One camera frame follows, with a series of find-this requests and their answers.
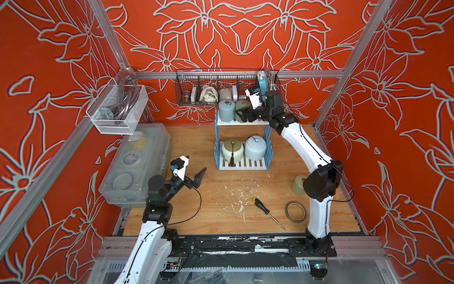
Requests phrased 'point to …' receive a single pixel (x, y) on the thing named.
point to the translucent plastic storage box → (138, 157)
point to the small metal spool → (187, 96)
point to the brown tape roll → (287, 213)
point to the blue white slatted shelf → (246, 164)
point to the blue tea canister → (226, 110)
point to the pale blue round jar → (255, 147)
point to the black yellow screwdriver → (255, 200)
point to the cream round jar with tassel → (232, 149)
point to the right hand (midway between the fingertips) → (239, 105)
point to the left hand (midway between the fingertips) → (195, 162)
